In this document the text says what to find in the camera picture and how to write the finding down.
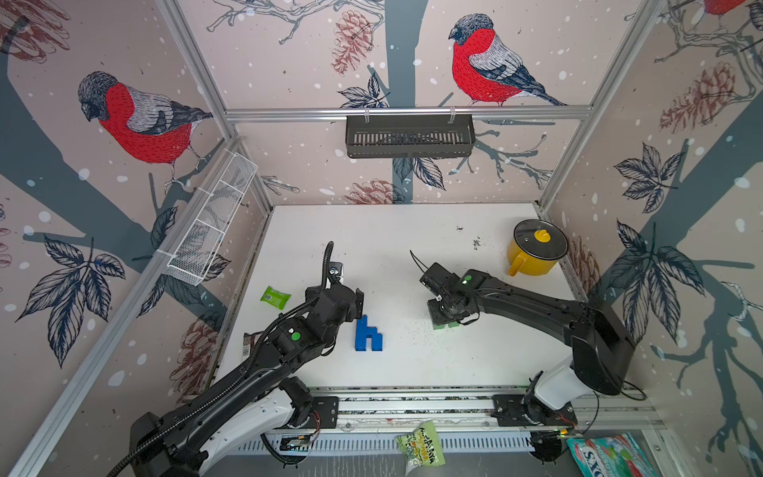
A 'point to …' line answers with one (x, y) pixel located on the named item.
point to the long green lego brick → (445, 326)
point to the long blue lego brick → (364, 332)
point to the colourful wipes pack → (611, 455)
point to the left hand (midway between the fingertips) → (346, 284)
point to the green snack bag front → (420, 447)
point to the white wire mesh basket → (198, 247)
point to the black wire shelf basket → (409, 135)
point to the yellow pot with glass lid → (536, 246)
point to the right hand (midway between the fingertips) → (437, 312)
